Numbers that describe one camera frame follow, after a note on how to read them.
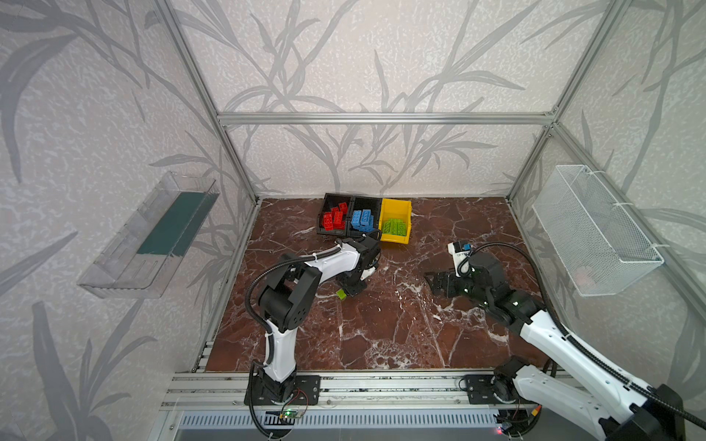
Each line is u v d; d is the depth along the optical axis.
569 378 0.47
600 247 0.63
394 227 1.08
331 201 1.13
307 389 0.74
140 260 0.63
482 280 0.59
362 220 1.05
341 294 0.89
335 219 1.08
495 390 0.67
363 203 1.15
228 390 0.75
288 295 0.51
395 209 1.13
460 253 0.68
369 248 0.80
